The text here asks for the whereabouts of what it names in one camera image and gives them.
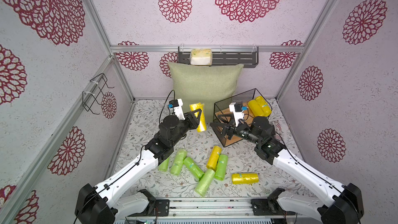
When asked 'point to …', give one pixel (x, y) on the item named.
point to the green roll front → (204, 182)
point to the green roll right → (221, 168)
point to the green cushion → (213, 85)
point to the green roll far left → (164, 165)
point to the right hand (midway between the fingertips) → (214, 119)
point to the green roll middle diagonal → (195, 170)
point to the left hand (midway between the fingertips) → (199, 112)
